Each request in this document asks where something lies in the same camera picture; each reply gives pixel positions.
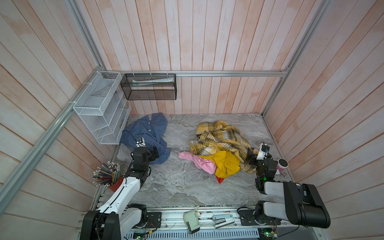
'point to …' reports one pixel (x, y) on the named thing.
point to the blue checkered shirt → (151, 127)
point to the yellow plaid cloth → (217, 136)
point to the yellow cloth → (227, 163)
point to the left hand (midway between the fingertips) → (148, 149)
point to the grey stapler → (222, 219)
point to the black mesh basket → (149, 86)
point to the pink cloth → (200, 163)
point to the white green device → (191, 219)
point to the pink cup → (282, 163)
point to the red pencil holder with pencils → (108, 175)
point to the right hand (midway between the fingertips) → (256, 148)
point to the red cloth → (220, 180)
